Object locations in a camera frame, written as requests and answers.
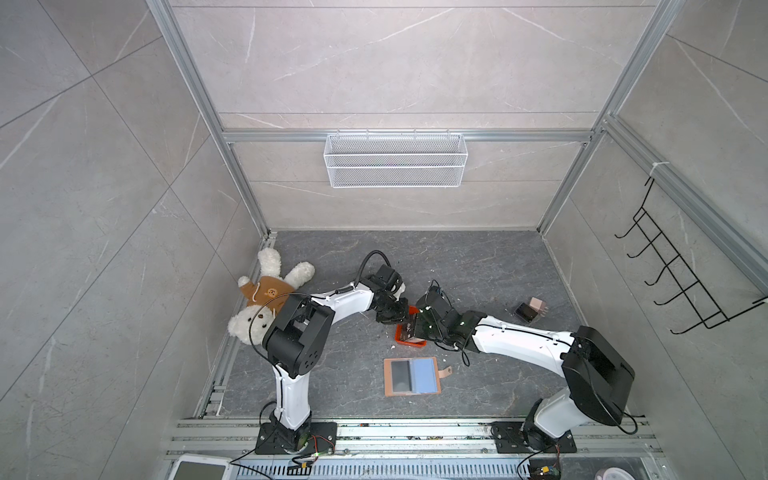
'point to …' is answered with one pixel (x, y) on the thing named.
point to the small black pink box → (529, 312)
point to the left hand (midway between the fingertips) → (410, 315)
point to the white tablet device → (200, 467)
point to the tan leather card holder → (413, 375)
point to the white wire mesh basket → (397, 160)
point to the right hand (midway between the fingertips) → (411, 324)
